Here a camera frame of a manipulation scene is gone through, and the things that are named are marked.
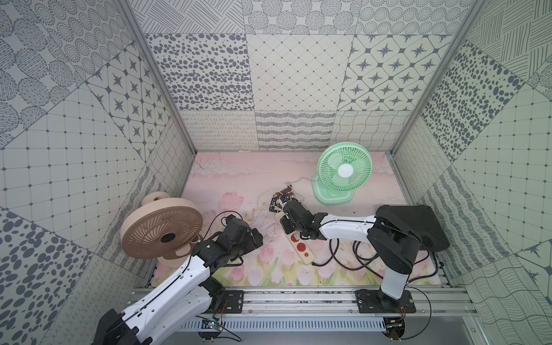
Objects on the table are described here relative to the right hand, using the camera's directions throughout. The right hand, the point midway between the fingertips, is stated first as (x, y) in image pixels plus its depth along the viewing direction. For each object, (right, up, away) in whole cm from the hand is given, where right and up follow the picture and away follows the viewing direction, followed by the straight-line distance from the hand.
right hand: (287, 222), depth 92 cm
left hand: (-13, -2, -12) cm, 18 cm away
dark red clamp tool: (0, +13, +10) cm, 16 cm away
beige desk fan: (-39, +5, -28) cm, 48 cm away
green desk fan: (+22, +24, -9) cm, 34 cm away
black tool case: (+58, +1, -2) cm, 58 cm away
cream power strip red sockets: (+5, -7, -7) cm, 11 cm away
